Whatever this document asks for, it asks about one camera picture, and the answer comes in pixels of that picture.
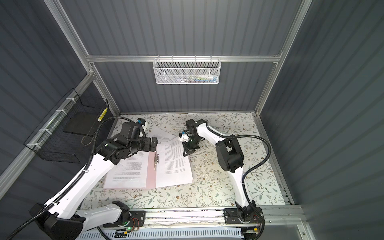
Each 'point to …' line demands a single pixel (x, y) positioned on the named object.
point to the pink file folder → (153, 167)
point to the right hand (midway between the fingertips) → (186, 156)
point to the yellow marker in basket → (102, 114)
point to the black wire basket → (68, 133)
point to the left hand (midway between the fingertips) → (149, 140)
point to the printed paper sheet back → (161, 135)
